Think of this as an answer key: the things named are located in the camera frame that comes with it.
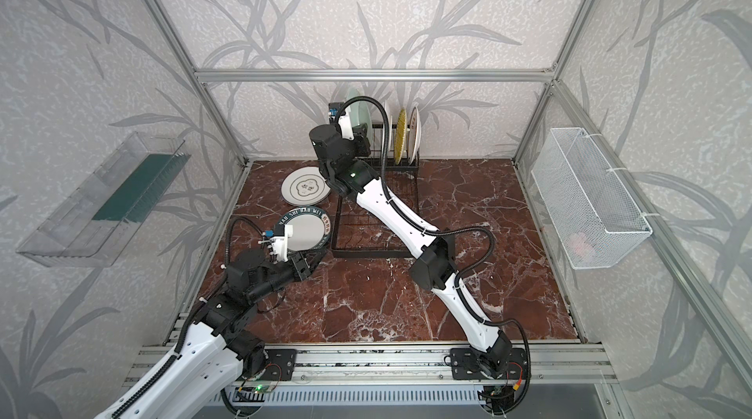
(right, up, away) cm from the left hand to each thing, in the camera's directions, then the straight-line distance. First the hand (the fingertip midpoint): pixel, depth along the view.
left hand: (325, 255), depth 74 cm
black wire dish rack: (+4, +1, +23) cm, 24 cm away
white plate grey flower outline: (-17, +17, +38) cm, 45 cm away
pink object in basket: (+65, +3, -1) cm, 65 cm away
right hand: (+9, +34, +5) cm, 36 cm away
